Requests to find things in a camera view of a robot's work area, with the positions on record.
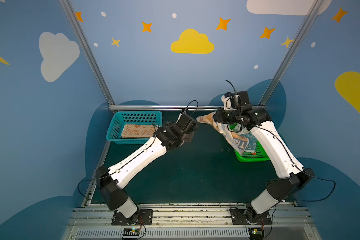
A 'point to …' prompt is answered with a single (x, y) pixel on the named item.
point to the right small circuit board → (256, 233)
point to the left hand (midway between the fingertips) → (180, 127)
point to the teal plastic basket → (120, 118)
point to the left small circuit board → (131, 232)
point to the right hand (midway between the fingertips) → (215, 114)
